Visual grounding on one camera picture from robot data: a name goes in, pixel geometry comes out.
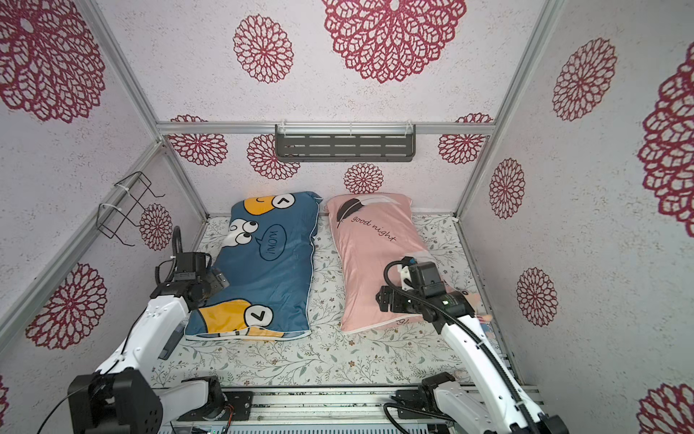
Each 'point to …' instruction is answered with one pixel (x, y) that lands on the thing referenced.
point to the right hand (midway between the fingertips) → (390, 294)
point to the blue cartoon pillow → (267, 256)
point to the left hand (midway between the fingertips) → (212, 287)
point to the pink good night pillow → (369, 231)
